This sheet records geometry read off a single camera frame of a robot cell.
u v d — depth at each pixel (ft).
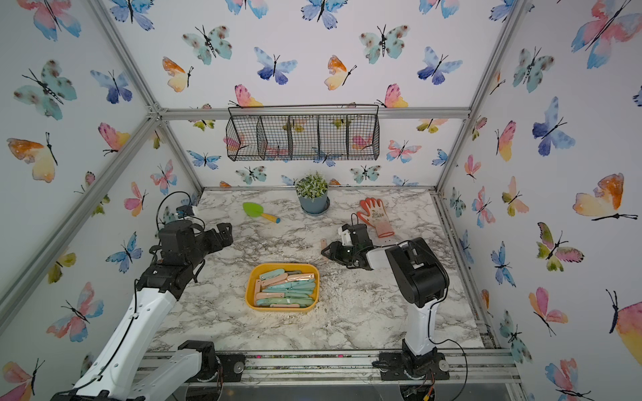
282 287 2.91
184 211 2.12
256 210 3.76
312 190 3.27
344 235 3.06
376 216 3.56
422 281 1.70
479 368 2.46
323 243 3.33
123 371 1.32
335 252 2.85
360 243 2.63
